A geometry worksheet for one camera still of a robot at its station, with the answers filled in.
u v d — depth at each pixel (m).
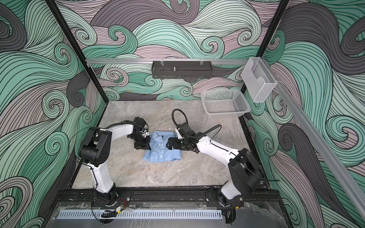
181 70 0.95
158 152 0.86
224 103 1.18
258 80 0.80
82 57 0.92
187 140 0.65
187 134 0.64
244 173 0.42
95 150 0.51
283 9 0.72
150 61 0.93
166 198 0.75
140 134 0.83
